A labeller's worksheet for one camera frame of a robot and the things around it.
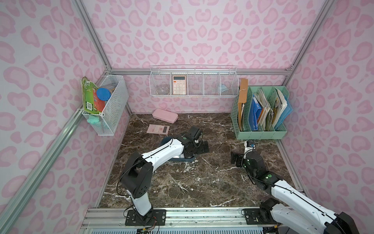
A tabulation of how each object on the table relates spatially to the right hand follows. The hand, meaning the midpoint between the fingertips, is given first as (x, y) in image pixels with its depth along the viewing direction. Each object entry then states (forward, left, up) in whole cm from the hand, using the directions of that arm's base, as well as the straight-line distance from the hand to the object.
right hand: (237, 151), depth 83 cm
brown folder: (+23, -3, +20) cm, 30 cm away
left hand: (+3, +20, -1) cm, 20 cm away
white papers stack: (+27, -28, +11) cm, 41 cm away
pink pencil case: (+38, +49, -10) cm, 63 cm away
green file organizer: (+24, -20, +5) cm, 31 cm away
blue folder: (+26, -14, +7) cm, 30 cm away
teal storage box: (0, +35, -11) cm, 36 cm away
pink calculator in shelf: (+37, +35, +18) cm, 54 cm away
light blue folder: (+24, -33, +9) cm, 42 cm away
